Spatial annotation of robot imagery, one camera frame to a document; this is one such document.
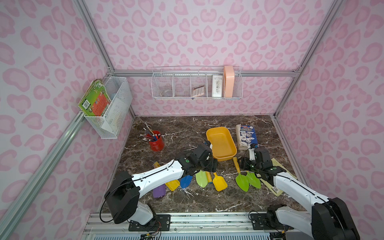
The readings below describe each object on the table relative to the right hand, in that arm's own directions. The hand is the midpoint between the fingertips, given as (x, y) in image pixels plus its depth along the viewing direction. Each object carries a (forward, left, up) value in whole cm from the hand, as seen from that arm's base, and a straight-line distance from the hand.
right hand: (241, 159), depth 88 cm
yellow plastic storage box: (+15, +8, -10) cm, 20 cm away
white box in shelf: (+37, +14, +25) cm, 47 cm away
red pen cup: (+9, +51, +1) cm, 52 cm away
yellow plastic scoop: (-14, +40, -6) cm, 43 cm away
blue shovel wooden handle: (-11, +33, -6) cm, 35 cm away
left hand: (-5, +17, +7) cm, 19 cm away
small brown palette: (+36, +26, +22) cm, 49 cm away
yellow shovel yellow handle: (-12, +13, -6) cm, 19 cm away
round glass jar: (+35, +46, +22) cm, 61 cm away
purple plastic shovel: (-17, +47, -6) cm, 50 cm away
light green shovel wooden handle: (-10, +23, -6) cm, 26 cm away
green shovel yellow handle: (-10, 0, -7) cm, 12 cm away
